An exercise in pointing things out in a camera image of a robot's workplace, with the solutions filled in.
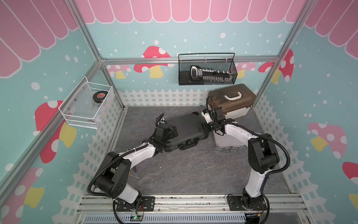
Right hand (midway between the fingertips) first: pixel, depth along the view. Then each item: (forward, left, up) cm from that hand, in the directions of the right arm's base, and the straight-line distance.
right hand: (205, 122), depth 97 cm
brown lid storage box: (+10, -21, +10) cm, 25 cm away
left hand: (-12, +22, 0) cm, 25 cm away
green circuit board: (-54, +40, -10) cm, 68 cm away
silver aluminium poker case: (-14, -13, -5) cm, 20 cm away
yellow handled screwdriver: (-33, +46, -9) cm, 57 cm away
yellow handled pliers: (-29, +46, -8) cm, 56 cm away
